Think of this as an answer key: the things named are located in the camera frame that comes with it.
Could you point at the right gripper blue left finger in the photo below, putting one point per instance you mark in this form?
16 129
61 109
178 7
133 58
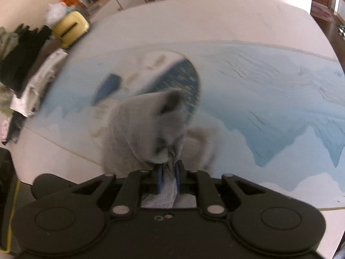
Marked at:
129 191

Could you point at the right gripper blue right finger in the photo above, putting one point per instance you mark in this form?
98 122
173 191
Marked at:
202 186

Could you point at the grey long-sleeve shirt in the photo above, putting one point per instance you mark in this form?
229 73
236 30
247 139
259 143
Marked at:
152 129

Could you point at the dark clothes pile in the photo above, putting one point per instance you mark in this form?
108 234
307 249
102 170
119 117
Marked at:
25 54

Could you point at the white folded garment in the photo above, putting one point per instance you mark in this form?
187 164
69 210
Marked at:
28 103

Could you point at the yellow tissue box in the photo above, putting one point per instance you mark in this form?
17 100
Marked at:
70 29

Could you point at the green patterned cloth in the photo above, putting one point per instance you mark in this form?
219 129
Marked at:
9 40

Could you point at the orange box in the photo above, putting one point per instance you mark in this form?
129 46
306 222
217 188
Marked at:
72 2

